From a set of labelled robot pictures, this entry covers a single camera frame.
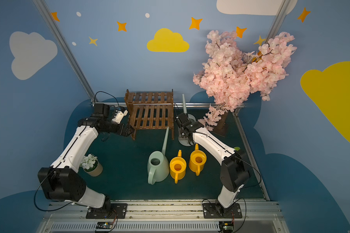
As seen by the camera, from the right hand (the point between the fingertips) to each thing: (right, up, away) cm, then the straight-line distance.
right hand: (188, 132), depth 89 cm
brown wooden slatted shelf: (-26, +14, +13) cm, 32 cm away
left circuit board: (-44, -46, -17) cm, 66 cm away
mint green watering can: (-17, -17, -14) cm, 28 cm away
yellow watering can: (-7, -20, -7) cm, 22 cm away
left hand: (-37, +4, -5) cm, 37 cm away
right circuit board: (+18, -47, -17) cm, 53 cm away
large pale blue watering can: (-2, -6, +11) cm, 13 cm away
